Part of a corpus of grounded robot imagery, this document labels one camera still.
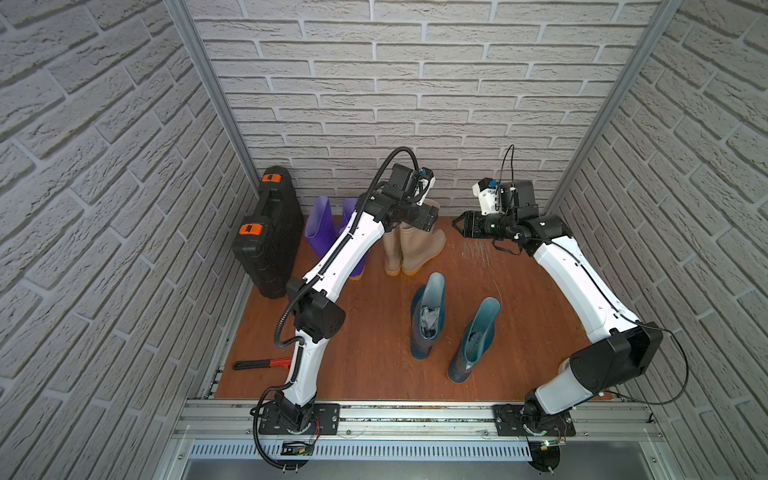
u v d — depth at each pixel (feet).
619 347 1.35
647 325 1.40
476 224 2.20
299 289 1.64
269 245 2.70
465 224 2.28
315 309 1.62
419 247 2.95
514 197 1.92
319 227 2.66
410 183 2.05
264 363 2.68
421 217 2.38
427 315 2.45
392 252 2.89
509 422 2.42
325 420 2.40
